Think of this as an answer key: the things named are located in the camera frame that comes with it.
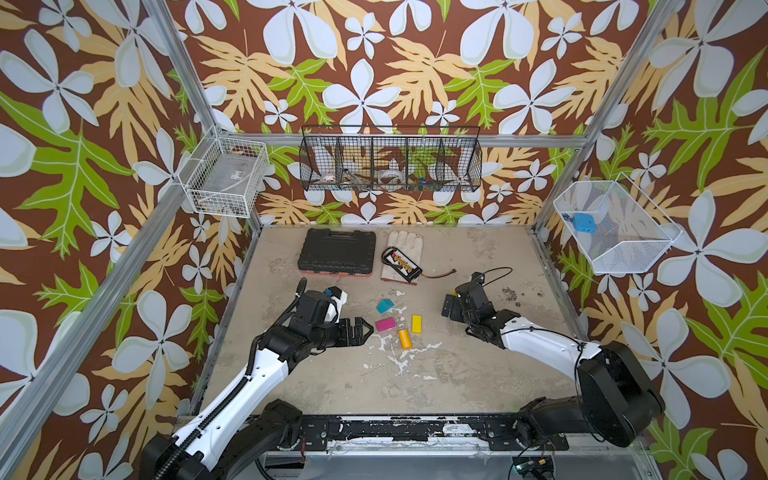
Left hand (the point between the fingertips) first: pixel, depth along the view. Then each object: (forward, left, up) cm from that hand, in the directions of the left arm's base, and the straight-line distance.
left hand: (359, 327), depth 77 cm
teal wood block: (+14, -7, -13) cm, 21 cm away
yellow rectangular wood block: (+8, -17, -14) cm, 23 cm away
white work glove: (+39, -17, -13) cm, 45 cm away
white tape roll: (+49, -9, +12) cm, 51 cm away
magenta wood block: (+8, -7, -14) cm, 18 cm away
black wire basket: (+53, -8, +16) cm, 56 cm away
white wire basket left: (+39, +41, +19) cm, 59 cm away
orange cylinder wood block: (+2, -13, -13) cm, 19 cm away
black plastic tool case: (+33, +10, -9) cm, 35 cm away
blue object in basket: (+28, -66, +12) cm, 72 cm away
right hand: (+12, -29, -7) cm, 32 cm away
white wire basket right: (+20, -72, +16) cm, 76 cm away
